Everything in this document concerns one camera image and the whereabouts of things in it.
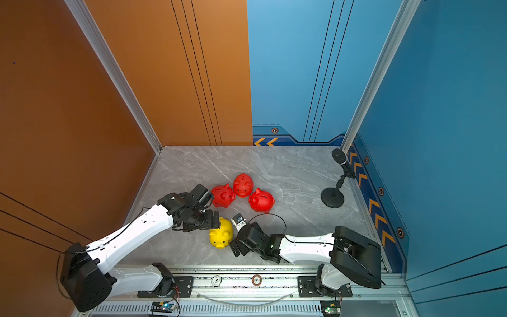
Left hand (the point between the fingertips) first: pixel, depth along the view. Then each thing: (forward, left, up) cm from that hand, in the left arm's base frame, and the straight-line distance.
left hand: (213, 222), depth 80 cm
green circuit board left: (-27, +15, -11) cm, 33 cm away
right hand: (-3, -10, -5) cm, 12 cm away
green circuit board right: (-27, -45, -12) cm, 54 cm away
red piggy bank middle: (+20, -11, -2) cm, 22 cm away
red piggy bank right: (+12, -20, -2) cm, 23 cm away
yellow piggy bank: (-5, -3, -2) cm, 7 cm away
